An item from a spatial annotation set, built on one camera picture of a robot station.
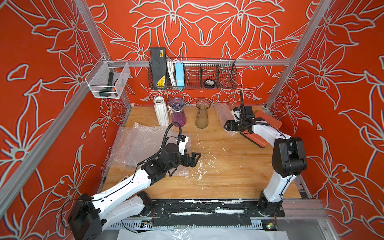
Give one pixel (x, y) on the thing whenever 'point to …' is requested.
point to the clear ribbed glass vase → (202, 116)
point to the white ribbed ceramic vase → (161, 111)
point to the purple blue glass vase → (177, 103)
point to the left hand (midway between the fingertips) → (194, 151)
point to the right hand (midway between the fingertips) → (226, 124)
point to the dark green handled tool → (107, 91)
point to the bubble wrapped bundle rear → (225, 114)
